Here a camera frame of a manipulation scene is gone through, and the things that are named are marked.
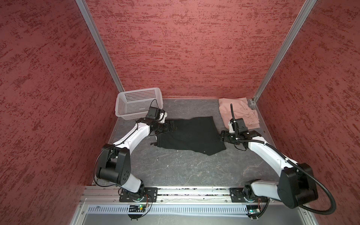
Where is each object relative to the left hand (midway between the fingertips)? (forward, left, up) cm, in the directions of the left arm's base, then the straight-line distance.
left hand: (171, 131), depth 88 cm
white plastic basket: (+33, +35, -11) cm, 49 cm away
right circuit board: (-40, -45, -11) cm, 61 cm away
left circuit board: (-40, +14, -11) cm, 43 cm away
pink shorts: (+26, -54, -7) cm, 60 cm away
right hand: (-4, -34, -3) cm, 34 cm away
